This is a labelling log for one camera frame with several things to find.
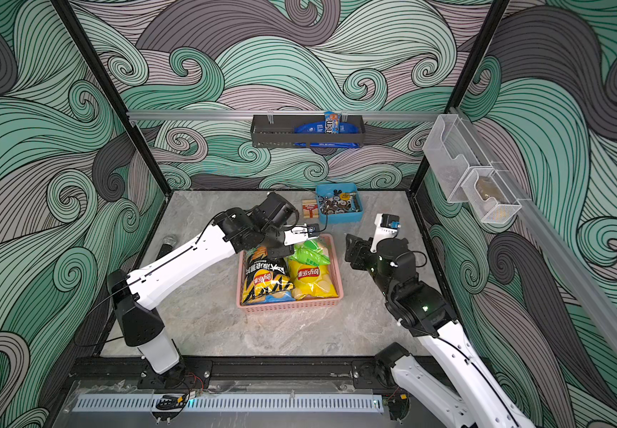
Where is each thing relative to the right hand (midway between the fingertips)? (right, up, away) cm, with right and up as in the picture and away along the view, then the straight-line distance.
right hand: (361, 238), depth 68 cm
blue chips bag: (-26, -21, +16) cm, 36 cm away
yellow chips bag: (-13, -16, +18) cm, 27 cm away
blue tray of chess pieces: (+1, +11, +47) cm, 48 cm away
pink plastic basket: (-17, -23, +15) cm, 32 cm away
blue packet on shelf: (-10, +37, +24) cm, 45 cm away
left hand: (-19, +1, +7) cm, 20 cm away
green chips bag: (-13, -5, +5) cm, 15 cm away
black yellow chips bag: (-27, -12, +10) cm, 32 cm away
